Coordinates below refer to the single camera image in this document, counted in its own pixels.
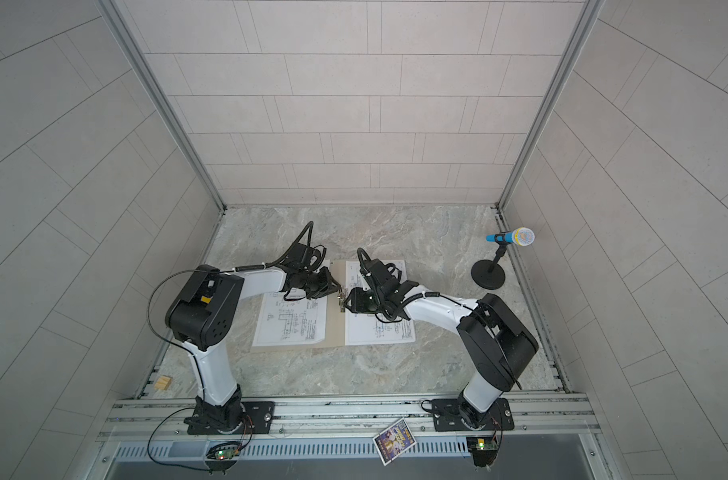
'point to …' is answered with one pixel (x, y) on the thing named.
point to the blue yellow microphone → (522, 236)
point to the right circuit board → (483, 450)
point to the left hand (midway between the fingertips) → (348, 282)
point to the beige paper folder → (335, 320)
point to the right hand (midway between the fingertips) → (347, 306)
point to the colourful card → (394, 441)
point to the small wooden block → (163, 383)
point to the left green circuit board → (224, 451)
